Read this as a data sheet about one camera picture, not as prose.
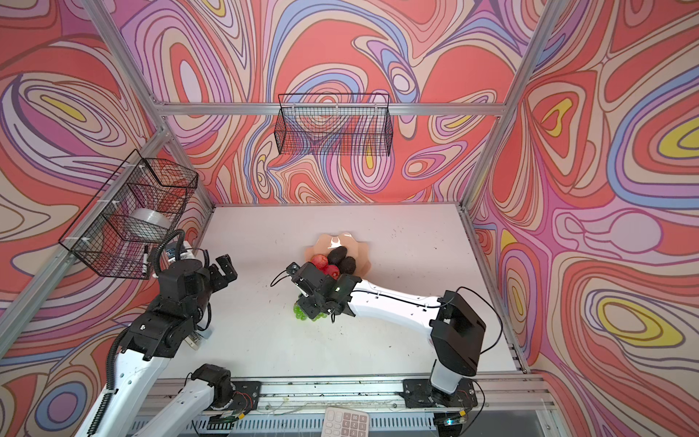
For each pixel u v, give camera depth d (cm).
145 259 72
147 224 70
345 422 69
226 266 64
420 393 73
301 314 82
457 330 43
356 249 102
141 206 81
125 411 40
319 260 96
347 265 95
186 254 58
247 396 72
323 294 58
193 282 51
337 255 96
